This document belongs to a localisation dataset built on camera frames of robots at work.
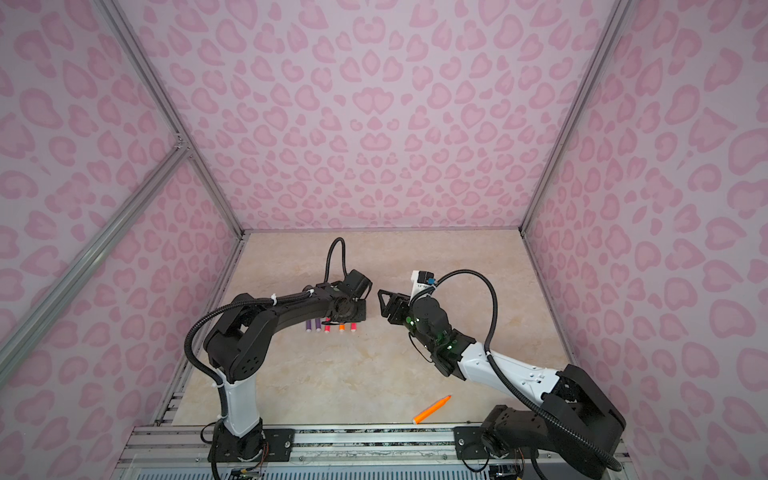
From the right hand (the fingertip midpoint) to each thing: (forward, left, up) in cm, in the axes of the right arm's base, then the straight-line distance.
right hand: (385, 293), depth 78 cm
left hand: (+5, +9, -19) cm, 22 cm away
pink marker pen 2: (0, +11, -19) cm, 22 cm away
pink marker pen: (-1, +19, -19) cm, 27 cm away
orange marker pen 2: (-22, -13, -20) cm, 33 cm away
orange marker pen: (0, +14, -19) cm, 24 cm away
